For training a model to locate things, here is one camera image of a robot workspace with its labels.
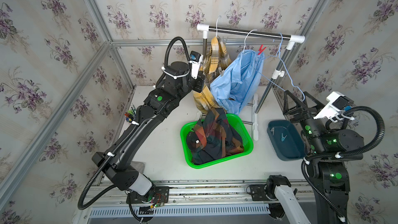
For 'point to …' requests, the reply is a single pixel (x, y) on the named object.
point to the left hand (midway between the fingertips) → (202, 71)
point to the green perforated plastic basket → (233, 121)
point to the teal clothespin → (283, 138)
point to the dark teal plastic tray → (286, 142)
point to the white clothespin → (272, 130)
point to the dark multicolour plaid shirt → (214, 137)
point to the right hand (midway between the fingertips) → (299, 93)
